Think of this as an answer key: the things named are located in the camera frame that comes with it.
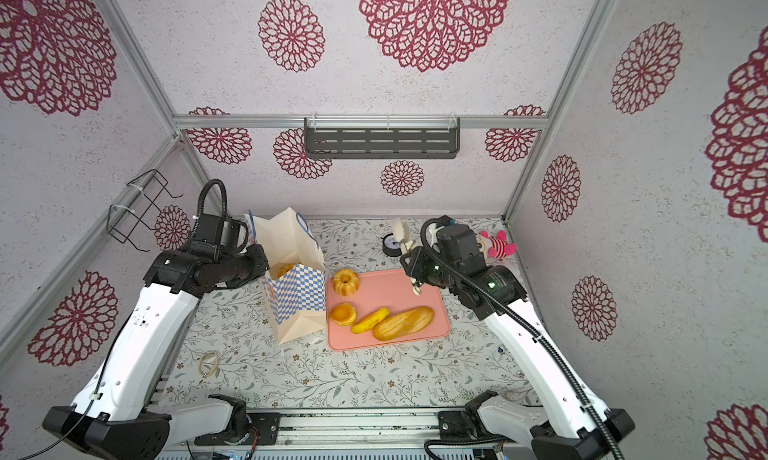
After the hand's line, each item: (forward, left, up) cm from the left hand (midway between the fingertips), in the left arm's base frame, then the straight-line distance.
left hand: (268, 269), depth 73 cm
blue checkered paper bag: (-1, -5, -6) cm, 8 cm away
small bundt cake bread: (+11, -16, -23) cm, 30 cm away
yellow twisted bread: (-4, -25, -22) cm, 33 cm away
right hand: (-1, -33, +6) cm, 34 cm away
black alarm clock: (+25, -30, -25) cm, 47 cm away
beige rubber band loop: (-15, +19, -26) cm, 36 cm away
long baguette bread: (-5, -34, -22) cm, 41 cm away
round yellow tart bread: (-1, -16, -22) cm, 27 cm away
